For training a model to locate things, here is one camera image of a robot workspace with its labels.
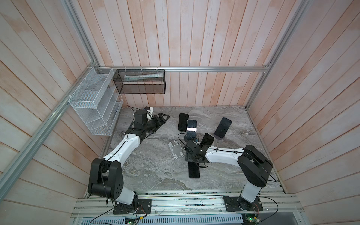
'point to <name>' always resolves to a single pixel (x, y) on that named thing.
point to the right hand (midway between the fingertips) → (190, 157)
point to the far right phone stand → (218, 138)
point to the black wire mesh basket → (140, 81)
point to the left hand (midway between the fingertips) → (167, 121)
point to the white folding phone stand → (176, 149)
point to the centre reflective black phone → (191, 128)
